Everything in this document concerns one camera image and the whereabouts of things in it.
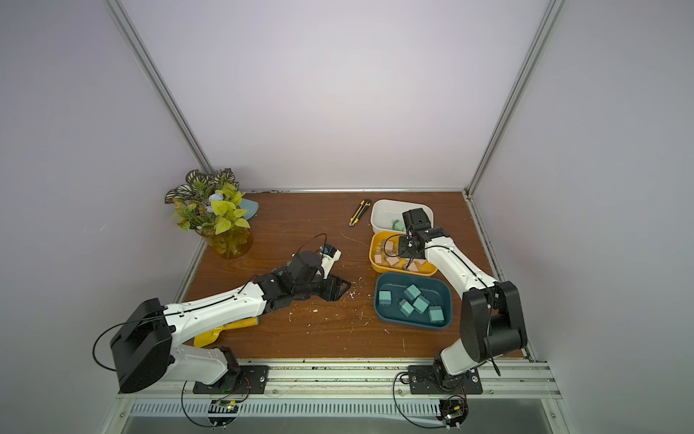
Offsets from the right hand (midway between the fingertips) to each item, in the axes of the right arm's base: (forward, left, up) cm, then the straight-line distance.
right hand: (414, 241), depth 89 cm
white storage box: (+21, +8, -12) cm, 25 cm away
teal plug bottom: (-20, +4, -8) cm, 22 cm away
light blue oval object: (+22, +66, -8) cm, 70 cm away
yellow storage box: (0, +9, -10) cm, 14 cm away
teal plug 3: (-18, -2, -9) cm, 20 cm away
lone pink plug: (-3, +12, -8) cm, 15 cm away
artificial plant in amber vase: (+2, +63, +16) cm, 65 cm away
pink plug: (-2, +7, -9) cm, 11 cm away
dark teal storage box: (-17, +1, -9) cm, 19 cm away
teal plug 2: (-14, +1, -9) cm, 17 cm away
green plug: (+13, +4, -8) cm, 16 cm away
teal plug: (-17, +10, -8) cm, 21 cm away
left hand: (-17, +21, +1) cm, 27 cm away
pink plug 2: (-4, -1, -10) cm, 11 cm away
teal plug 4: (-21, -6, -10) cm, 24 cm away
